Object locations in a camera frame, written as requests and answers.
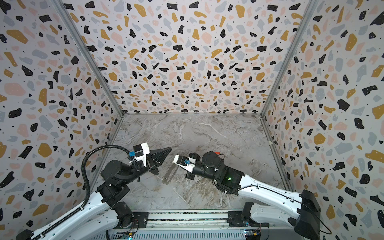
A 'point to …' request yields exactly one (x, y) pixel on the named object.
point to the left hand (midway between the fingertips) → (168, 148)
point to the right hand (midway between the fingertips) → (173, 158)
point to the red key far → (218, 153)
